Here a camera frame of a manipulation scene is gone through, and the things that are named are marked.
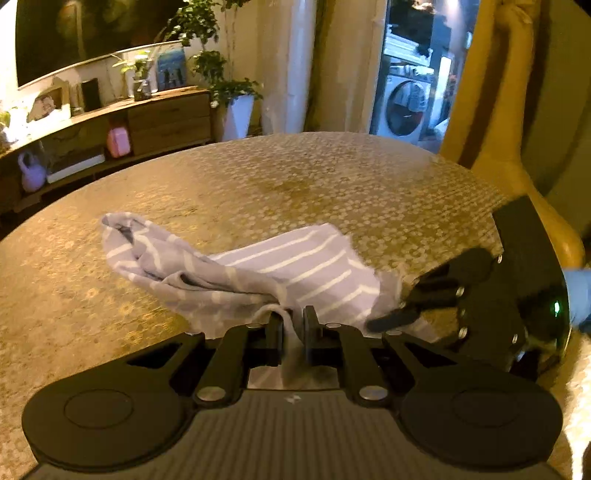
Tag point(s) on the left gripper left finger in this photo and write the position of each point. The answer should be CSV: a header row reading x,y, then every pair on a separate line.
x,y
239,350

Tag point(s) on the long wooden sideboard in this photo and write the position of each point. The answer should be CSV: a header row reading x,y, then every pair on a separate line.
x,y
168,121

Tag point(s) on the pink container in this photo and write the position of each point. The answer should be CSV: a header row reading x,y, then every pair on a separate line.
x,y
118,142

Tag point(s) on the black speaker box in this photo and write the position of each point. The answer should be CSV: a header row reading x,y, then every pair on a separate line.
x,y
91,95

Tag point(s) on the white flat box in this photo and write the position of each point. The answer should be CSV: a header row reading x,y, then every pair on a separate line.
x,y
66,171

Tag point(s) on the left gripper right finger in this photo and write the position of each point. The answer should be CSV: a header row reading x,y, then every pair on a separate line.
x,y
344,348

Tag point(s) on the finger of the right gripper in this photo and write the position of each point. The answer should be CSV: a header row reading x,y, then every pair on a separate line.
x,y
436,293
393,320

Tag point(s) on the framed photo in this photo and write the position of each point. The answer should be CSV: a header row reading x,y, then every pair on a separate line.
x,y
55,99

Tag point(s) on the purple kettlebell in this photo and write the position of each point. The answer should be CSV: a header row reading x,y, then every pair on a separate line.
x,y
33,172

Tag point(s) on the washing machine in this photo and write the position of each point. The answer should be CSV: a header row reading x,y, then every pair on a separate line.
x,y
403,109

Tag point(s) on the lavender white striped shirt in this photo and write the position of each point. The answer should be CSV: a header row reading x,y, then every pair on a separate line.
x,y
313,266

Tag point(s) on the blue picture card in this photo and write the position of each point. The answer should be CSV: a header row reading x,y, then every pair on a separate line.
x,y
171,70

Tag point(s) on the lace tablecloth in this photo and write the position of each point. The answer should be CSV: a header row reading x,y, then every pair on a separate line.
x,y
97,375

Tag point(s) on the small glass plant vase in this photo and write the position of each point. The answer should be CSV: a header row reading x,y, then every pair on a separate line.
x,y
139,65

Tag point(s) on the potted plant white pot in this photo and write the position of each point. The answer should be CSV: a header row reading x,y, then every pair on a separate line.
x,y
212,23

